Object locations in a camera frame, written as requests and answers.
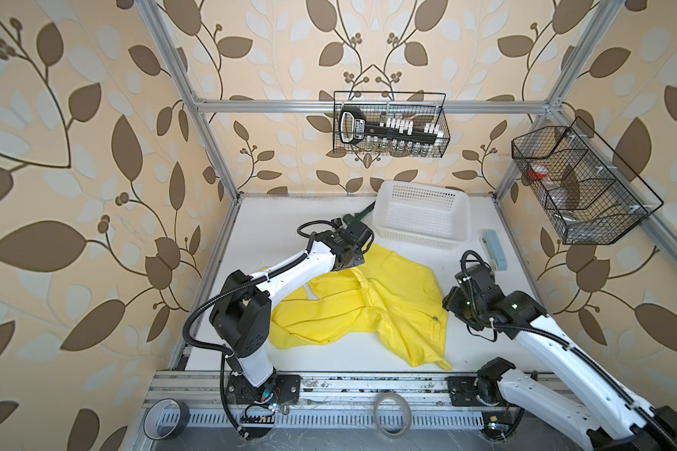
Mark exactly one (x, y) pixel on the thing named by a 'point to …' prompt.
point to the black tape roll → (166, 418)
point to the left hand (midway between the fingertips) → (355, 255)
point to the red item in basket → (538, 172)
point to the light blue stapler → (494, 249)
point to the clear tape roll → (406, 411)
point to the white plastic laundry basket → (421, 216)
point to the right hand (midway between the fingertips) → (450, 309)
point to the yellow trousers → (401, 301)
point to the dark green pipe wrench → (354, 222)
